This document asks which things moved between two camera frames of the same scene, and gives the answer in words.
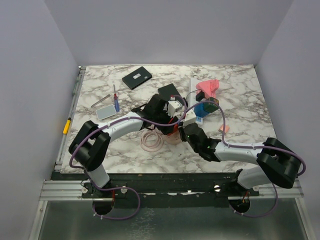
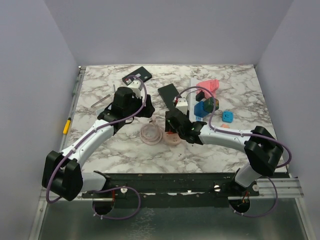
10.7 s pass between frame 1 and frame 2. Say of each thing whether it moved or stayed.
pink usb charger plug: stayed
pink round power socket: stayed
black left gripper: moved
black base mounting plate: stayed
